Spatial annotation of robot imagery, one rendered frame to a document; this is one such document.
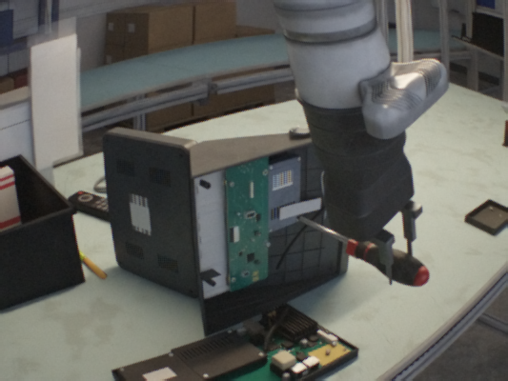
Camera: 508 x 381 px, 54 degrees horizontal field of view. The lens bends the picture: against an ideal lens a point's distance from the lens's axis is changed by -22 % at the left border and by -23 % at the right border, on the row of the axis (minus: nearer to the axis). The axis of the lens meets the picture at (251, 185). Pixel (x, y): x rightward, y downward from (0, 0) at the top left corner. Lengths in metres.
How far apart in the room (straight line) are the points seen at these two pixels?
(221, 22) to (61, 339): 3.92
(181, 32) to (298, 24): 3.91
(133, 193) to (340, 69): 0.46
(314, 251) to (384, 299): 0.13
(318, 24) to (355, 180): 0.12
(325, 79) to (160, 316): 0.46
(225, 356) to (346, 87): 0.36
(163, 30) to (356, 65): 3.83
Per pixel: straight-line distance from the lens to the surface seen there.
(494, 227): 1.03
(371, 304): 0.79
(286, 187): 0.73
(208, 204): 0.67
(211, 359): 0.65
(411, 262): 0.50
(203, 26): 4.39
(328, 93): 0.39
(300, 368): 0.64
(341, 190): 0.45
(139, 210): 0.79
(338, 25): 0.37
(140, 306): 0.79
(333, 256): 0.83
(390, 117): 0.35
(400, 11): 2.01
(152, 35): 4.15
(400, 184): 0.47
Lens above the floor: 1.44
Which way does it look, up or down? 23 degrees down
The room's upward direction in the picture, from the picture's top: 1 degrees counter-clockwise
